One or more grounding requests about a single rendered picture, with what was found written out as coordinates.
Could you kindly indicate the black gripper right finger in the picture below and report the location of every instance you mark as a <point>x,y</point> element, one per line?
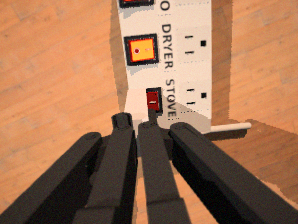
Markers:
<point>229,192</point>

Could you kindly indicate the white power strip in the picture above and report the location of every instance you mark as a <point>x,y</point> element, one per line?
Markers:
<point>167,50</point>

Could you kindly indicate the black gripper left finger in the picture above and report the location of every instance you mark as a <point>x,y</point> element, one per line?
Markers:
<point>65,190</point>

